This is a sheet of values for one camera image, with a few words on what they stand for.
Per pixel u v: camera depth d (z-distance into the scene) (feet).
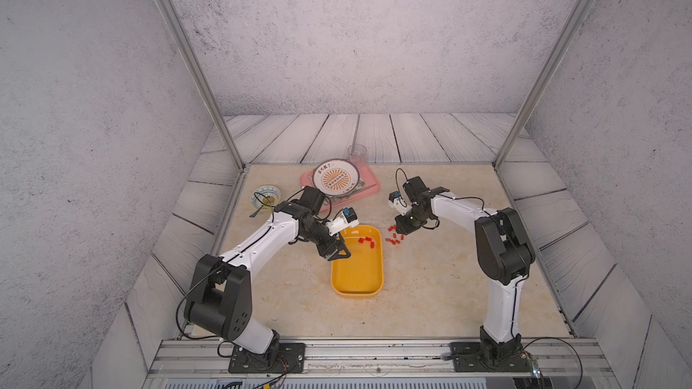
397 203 2.93
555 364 2.38
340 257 2.48
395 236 3.23
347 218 2.42
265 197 3.54
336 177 3.76
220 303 1.42
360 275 2.98
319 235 2.36
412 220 2.78
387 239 3.21
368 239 3.21
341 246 2.43
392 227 3.22
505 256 1.74
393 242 3.15
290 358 2.39
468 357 2.37
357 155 3.96
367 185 3.76
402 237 3.21
